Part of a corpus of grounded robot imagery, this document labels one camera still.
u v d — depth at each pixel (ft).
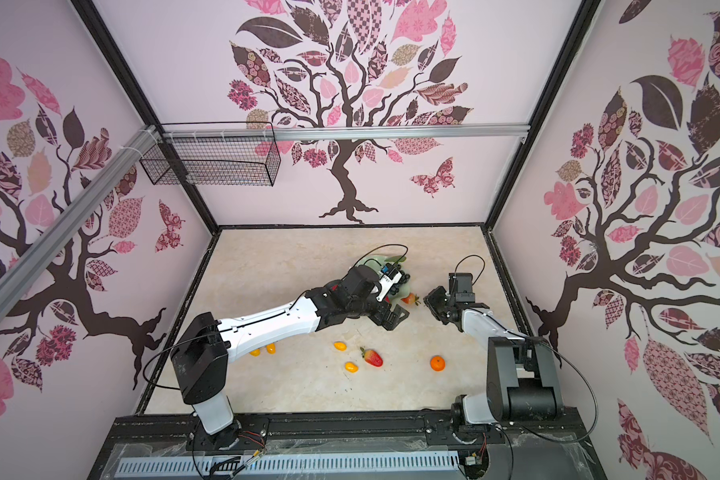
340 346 2.87
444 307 2.61
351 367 2.75
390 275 2.29
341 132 3.10
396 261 3.16
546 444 2.38
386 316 2.30
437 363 2.73
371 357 2.79
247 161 2.61
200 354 1.58
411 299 3.11
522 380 1.44
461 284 2.39
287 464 2.29
